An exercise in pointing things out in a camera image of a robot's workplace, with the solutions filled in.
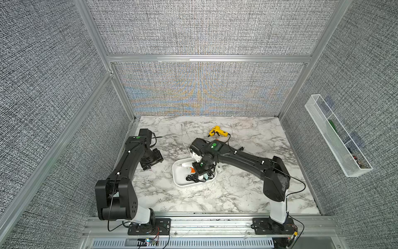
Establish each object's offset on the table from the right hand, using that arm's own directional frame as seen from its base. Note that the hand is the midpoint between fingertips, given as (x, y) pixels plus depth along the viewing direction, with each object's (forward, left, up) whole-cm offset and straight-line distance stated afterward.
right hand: (197, 169), depth 81 cm
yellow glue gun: (+35, -14, -10) cm, 39 cm away
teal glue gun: (0, -5, -8) cm, 9 cm away
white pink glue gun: (+5, -13, -8) cm, 16 cm away
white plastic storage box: (+3, +10, -11) cm, 16 cm away
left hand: (+5, +20, 0) cm, 21 cm away
